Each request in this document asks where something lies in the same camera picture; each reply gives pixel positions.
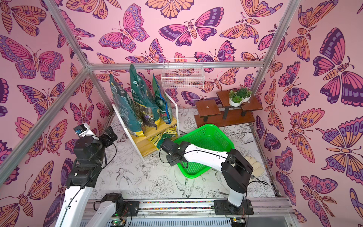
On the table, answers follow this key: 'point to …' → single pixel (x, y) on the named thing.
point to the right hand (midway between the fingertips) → (171, 159)
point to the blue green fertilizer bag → (165, 107)
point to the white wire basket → (183, 73)
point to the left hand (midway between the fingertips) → (105, 128)
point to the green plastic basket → (209, 137)
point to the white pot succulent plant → (237, 98)
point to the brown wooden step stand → (210, 114)
